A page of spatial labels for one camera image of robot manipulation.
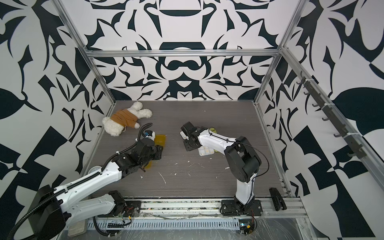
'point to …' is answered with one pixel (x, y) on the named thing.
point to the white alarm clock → (94, 169)
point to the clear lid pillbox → (204, 151)
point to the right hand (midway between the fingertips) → (189, 143)
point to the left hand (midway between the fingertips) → (160, 145)
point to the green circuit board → (246, 226)
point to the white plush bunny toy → (127, 117)
